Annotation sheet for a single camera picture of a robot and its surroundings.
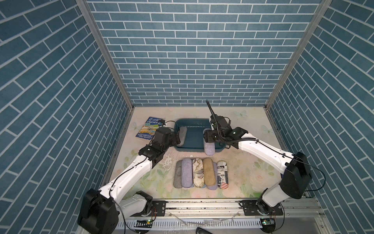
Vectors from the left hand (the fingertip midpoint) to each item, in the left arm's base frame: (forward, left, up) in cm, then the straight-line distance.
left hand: (178, 134), depth 82 cm
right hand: (0, -18, -1) cm, 18 cm away
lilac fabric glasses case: (-7, -18, -3) cm, 19 cm away
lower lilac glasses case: (-24, -20, -15) cm, 35 cm away
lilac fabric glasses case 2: (-18, -5, -11) cm, 22 cm away
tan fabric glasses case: (-17, -18, -12) cm, 27 cm away
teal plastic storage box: (+9, -10, -19) cm, 23 cm away
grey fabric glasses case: (+12, -2, -15) cm, 20 cm away
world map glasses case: (-18, -12, -11) cm, 24 cm away
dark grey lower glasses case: (-18, 0, -15) cm, 24 cm away
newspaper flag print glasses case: (-18, -26, -15) cm, 35 cm away
